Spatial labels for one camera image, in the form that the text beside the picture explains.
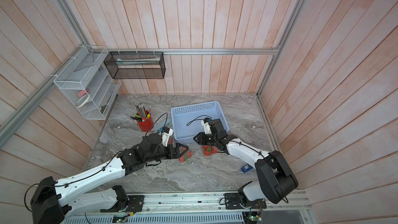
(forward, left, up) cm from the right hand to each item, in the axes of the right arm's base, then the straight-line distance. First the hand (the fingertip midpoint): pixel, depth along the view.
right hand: (195, 137), depth 87 cm
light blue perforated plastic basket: (+19, +7, -9) cm, 22 cm away
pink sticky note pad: (+14, +61, +21) cm, 66 cm away
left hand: (-12, +6, +7) cm, 15 cm away
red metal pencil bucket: (+10, +31, -3) cm, 32 cm away
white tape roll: (+12, +61, +18) cm, 65 cm away
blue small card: (-14, -28, -7) cm, 32 cm away
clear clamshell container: (-10, +4, -4) cm, 12 cm away
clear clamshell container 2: (-5, -8, -6) cm, 11 cm away
